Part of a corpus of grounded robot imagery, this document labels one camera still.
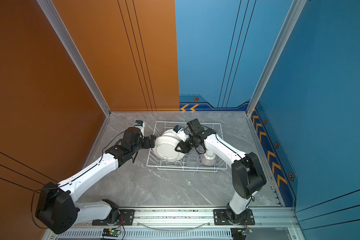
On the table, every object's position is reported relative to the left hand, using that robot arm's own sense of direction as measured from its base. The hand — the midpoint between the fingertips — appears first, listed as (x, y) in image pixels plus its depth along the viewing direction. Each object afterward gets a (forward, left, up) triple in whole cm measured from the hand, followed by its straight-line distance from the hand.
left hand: (149, 135), depth 84 cm
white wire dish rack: (-3, -18, +8) cm, 20 cm away
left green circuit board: (-44, +14, -19) cm, 50 cm away
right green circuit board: (-43, -47, -19) cm, 67 cm away
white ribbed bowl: (-8, -35, -12) cm, 38 cm away
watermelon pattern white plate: (-6, -9, -3) cm, 11 cm away
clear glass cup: (-12, -25, -8) cm, 29 cm away
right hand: (-4, -16, -5) cm, 17 cm away
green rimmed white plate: (+3, -11, -2) cm, 11 cm away
